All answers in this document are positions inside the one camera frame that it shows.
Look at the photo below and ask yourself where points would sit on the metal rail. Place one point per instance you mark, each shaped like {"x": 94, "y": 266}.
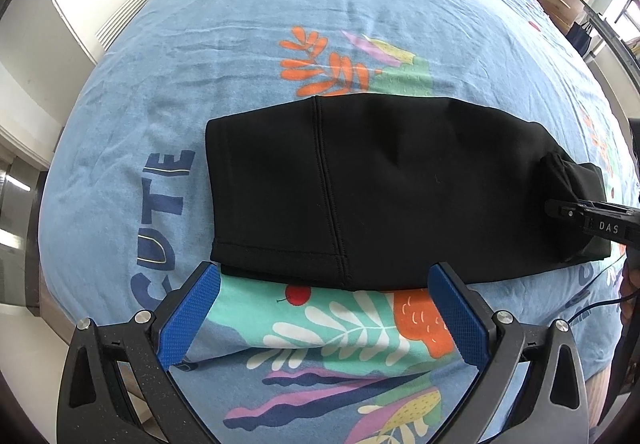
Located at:
{"x": 612, "y": 34}

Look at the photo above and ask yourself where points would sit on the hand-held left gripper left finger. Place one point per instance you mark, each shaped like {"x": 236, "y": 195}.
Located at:
{"x": 192, "y": 311}

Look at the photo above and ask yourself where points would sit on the dark bag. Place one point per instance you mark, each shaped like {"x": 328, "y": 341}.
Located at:
{"x": 582, "y": 39}

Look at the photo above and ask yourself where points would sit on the blue printed bed sheet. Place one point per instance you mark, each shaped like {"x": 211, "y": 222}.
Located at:
{"x": 300, "y": 24}

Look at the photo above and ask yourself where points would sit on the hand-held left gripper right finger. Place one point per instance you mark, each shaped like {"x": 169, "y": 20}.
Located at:
{"x": 457, "y": 311}

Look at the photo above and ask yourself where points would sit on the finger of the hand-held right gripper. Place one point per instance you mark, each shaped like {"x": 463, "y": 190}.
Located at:
{"x": 562, "y": 210}

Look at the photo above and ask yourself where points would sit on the person's right hand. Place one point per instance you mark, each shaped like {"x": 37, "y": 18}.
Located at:
{"x": 631, "y": 284}

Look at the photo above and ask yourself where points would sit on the black pants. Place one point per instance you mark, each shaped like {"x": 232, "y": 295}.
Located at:
{"x": 390, "y": 189}

